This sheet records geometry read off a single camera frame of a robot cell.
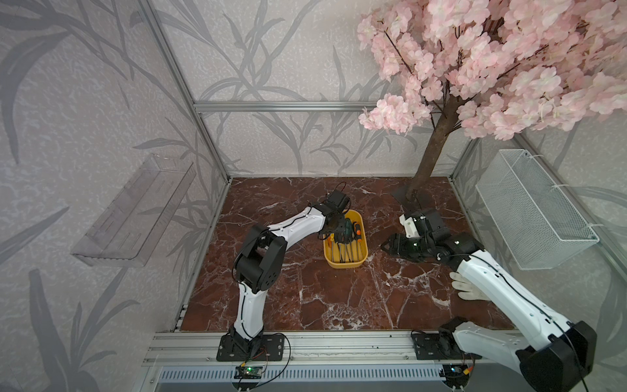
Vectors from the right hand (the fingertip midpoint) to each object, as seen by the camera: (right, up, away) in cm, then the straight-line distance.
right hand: (386, 246), depth 77 cm
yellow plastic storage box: (-14, -6, +18) cm, 23 cm away
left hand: (-15, +4, +18) cm, 23 cm away
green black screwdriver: (-11, +1, +19) cm, 22 cm away
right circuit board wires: (+20, -38, -5) cm, 43 cm away
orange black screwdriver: (-18, -2, +19) cm, 26 cm away
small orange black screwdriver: (-7, +1, +19) cm, 20 cm away
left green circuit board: (-42, -36, -7) cm, 56 cm away
